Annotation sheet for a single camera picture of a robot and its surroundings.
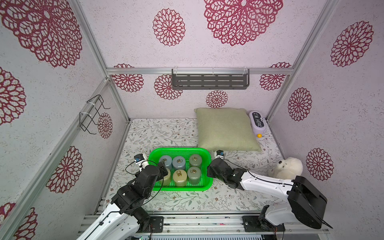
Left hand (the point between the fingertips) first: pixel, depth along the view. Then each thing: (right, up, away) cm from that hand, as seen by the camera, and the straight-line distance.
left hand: (157, 166), depth 75 cm
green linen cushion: (+40, +19, +23) cm, 50 cm away
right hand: (+26, -3, +10) cm, 28 cm away
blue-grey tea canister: (+10, 0, +11) cm, 15 cm away
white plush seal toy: (+65, -1, -1) cm, 65 cm away
